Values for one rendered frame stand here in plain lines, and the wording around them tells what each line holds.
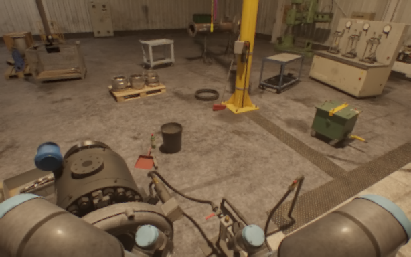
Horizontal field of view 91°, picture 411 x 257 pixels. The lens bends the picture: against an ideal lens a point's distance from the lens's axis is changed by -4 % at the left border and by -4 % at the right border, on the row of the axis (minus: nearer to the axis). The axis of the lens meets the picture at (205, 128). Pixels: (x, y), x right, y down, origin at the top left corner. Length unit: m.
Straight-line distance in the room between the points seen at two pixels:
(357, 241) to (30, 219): 0.58
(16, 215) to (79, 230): 0.12
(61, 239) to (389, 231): 0.59
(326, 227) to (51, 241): 0.49
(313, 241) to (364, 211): 0.12
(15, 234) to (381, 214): 0.68
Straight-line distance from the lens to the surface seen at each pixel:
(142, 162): 3.08
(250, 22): 4.17
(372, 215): 0.53
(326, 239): 0.47
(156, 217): 1.34
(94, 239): 0.48
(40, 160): 1.78
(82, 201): 1.53
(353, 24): 7.36
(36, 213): 0.52
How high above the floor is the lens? 1.90
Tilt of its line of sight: 30 degrees down
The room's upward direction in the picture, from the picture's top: 1 degrees clockwise
